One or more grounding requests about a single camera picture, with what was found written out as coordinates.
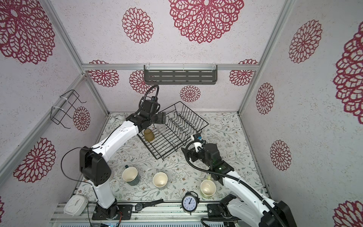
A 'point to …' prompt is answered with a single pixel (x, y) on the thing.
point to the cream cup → (160, 179)
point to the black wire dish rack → (182, 124)
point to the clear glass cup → (160, 127)
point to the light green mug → (208, 187)
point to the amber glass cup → (149, 135)
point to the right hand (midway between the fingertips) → (188, 143)
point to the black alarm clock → (189, 202)
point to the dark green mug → (130, 175)
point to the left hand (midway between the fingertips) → (158, 114)
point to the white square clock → (75, 205)
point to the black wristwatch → (139, 206)
